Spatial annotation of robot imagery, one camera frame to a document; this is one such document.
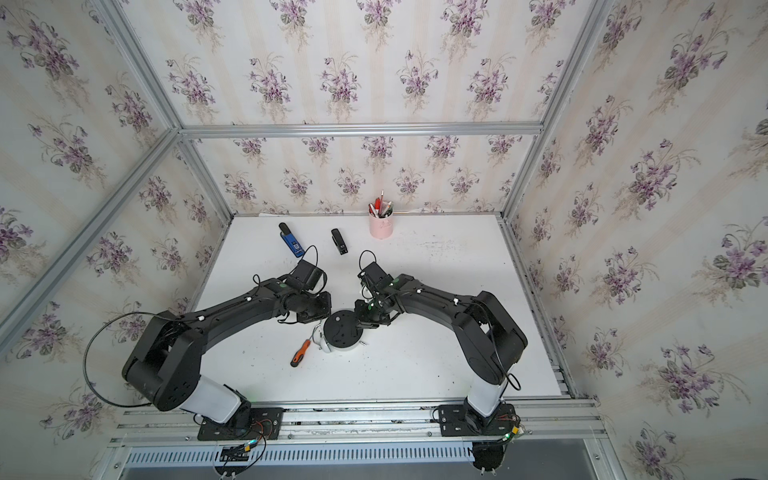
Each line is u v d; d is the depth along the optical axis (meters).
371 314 0.75
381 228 1.10
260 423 0.73
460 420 0.73
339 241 1.08
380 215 1.06
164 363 0.43
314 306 0.76
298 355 0.83
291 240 1.09
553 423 0.74
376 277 0.71
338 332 0.84
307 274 0.71
